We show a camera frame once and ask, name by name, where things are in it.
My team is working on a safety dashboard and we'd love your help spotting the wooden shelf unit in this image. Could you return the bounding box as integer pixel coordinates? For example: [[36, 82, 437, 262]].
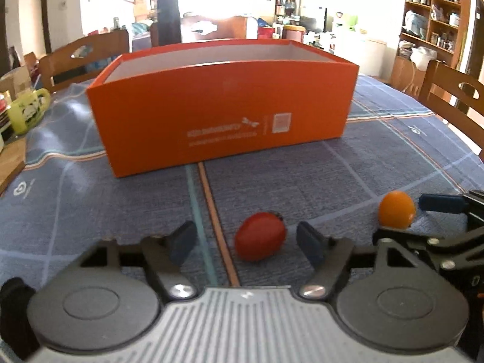
[[390, 0, 470, 97]]

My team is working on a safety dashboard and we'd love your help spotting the wooden chair far right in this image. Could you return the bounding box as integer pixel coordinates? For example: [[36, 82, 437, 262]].
[[417, 60, 483, 161]]

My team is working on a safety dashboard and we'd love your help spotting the red yellow-lid can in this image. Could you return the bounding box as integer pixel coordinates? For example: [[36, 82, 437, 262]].
[[282, 25, 306, 43]]

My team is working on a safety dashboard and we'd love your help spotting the wooden chair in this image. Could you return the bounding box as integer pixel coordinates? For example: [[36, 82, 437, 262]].
[[38, 30, 129, 93], [417, 60, 483, 161]]

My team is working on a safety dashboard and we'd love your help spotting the orange fruit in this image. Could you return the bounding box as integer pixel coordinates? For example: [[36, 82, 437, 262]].
[[377, 190, 416, 230]]

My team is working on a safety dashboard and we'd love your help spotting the wooden chair left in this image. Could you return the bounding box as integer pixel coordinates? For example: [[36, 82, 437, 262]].
[[38, 30, 129, 93]]

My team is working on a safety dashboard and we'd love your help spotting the black tall bottle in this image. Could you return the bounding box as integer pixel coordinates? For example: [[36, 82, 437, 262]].
[[157, 0, 182, 46]]

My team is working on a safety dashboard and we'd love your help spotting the red tomato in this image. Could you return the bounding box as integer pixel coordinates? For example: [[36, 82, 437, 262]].
[[235, 211, 287, 262]]

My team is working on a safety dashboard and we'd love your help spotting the green mug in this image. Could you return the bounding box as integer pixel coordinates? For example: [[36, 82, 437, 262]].
[[7, 89, 51, 135]]

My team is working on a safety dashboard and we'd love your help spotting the wooden cutting board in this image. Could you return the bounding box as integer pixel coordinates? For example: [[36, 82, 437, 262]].
[[0, 139, 26, 194]]

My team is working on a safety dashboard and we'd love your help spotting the orange cardboard box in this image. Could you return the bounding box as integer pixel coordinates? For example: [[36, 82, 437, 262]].
[[86, 39, 358, 178]]

